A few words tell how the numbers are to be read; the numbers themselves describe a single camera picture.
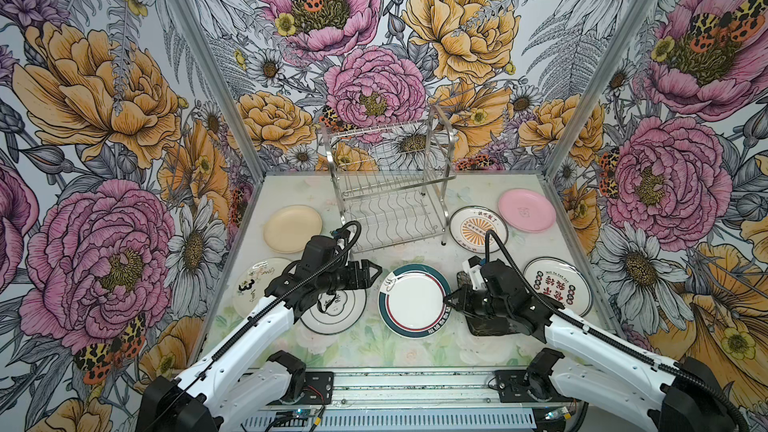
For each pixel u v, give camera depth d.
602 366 0.49
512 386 0.74
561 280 0.92
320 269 0.54
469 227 1.05
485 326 0.83
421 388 0.76
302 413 0.71
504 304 0.62
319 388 0.74
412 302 0.82
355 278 0.69
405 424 0.70
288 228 1.04
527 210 1.11
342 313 0.86
